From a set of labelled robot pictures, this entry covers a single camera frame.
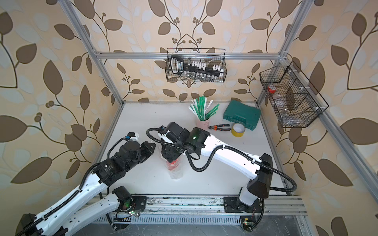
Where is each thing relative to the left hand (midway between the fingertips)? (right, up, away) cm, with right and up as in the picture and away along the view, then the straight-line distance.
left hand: (155, 143), depth 73 cm
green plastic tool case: (+53, +17, +36) cm, 66 cm away
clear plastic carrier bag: (+10, -13, 0) cm, 17 cm away
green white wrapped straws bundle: (+24, +18, +26) cm, 40 cm away
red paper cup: (+9, -11, -3) cm, 14 cm away
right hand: (+8, -3, -3) cm, 9 cm away
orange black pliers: (+35, +6, +32) cm, 48 cm away
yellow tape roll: (+50, +4, +29) cm, 58 cm away
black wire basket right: (+72, +23, +2) cm, 75 cm away
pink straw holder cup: (+26, +8, +25) cm, 37 cm away
